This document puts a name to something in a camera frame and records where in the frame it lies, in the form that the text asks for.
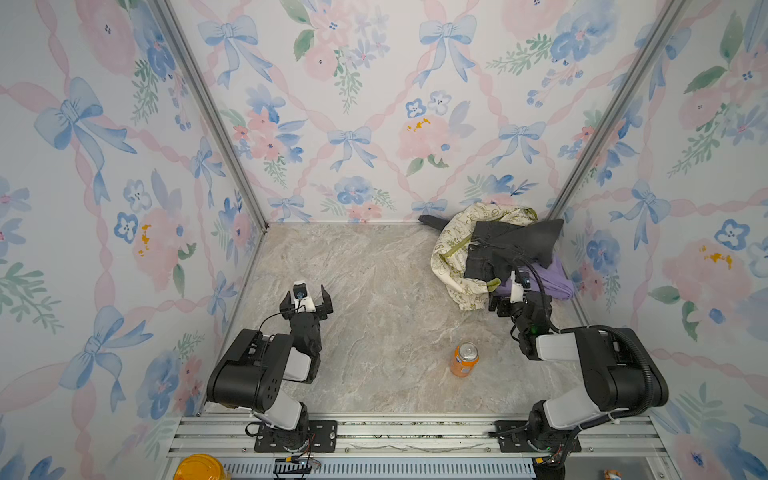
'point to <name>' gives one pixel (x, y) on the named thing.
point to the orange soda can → (465, 356)
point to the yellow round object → (199, 467)
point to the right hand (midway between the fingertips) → (506, 286)
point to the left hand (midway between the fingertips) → (307, 287)
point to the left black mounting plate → (315, 436)
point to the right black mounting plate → (512, 437)
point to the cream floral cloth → (450, 249)
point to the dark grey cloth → (495, 248)
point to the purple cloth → (556, 282)
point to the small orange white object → (612, 474)
